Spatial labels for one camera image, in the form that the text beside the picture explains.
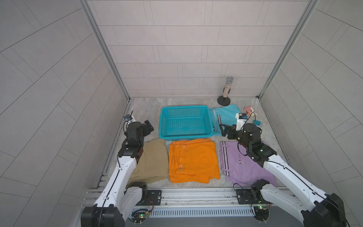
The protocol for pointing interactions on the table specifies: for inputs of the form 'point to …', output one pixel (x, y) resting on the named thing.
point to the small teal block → (257, 122)
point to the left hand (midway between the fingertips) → (144, 121)
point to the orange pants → (193, 161)
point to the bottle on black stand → (224, 100)
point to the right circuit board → (261, 213)
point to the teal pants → (225, 115)
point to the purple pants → (239, 167)
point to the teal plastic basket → (185, 122)
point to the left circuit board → (139, 215)
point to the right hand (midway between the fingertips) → (224, 125)
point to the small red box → (249, 109)
